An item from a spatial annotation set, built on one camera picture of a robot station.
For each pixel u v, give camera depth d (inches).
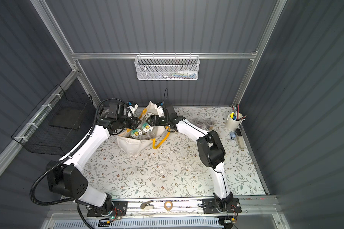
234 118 40.2
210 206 29.0
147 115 39.9
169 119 29.1
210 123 41.0
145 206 28.9
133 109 29.2
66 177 16.4
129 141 30.9
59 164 16.6
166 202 30.1
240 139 38.1
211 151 22.4
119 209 28.4
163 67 48.8
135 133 36.6
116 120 24.7
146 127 37.9
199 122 41.3
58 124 29.6
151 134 37.1
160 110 33.3
